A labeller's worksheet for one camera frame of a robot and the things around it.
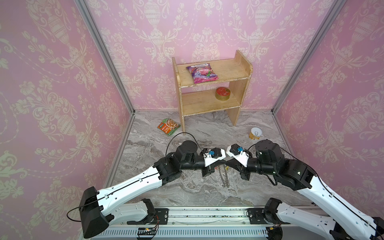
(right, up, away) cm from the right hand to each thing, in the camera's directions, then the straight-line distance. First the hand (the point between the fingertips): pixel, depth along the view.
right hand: (228, 161), depth 64 cm
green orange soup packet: (-34, +15, +45) cm, 58 cm away
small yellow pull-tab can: (+27, +10, +36) cm, 46 cm away
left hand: (-2, 0, -2) cm, 3 cm away
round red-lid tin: (+4, +36, +33) cm, 49 cm away
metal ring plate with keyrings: (-2, -3, -2) cm, 4 cm away
